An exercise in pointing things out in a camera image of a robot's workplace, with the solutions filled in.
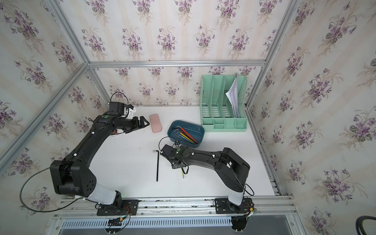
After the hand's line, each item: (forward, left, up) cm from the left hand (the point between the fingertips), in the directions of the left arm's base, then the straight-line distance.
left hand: (144, 125), depth 83 cm
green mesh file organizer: (+25, -49, -19) cm, 58 cm away
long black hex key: (+3, -25, -17) cm, 31 cm away
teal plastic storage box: (+8, -33, -18) cm, 38 cm away
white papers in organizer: (+20, -55, +5) cm, 58 cm away
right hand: (-16, -21, -17) cm, 31 cm away
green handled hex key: (-23, -23, -17) cm, 36 cm away
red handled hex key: (+6, -26, -17) cm, 31 cm away
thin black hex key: (-6, -4, -19) cm, 21 cm away
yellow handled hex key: (+3, -25, -18) cm, 31 cm away
